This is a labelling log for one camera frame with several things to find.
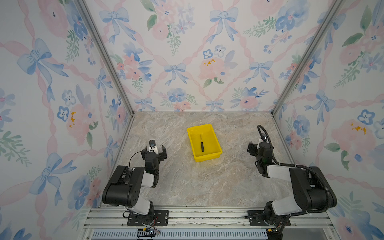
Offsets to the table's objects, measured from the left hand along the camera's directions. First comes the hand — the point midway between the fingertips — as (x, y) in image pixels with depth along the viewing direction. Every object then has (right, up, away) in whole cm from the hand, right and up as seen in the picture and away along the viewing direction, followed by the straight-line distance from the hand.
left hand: (155, 145), depth 91 cm
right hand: (+65, +1, +2) cm, 65 cm away
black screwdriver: (+29, -1, +10) cm, 31 cm away
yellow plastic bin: (+36, -3, +8) cm, 37 cm away
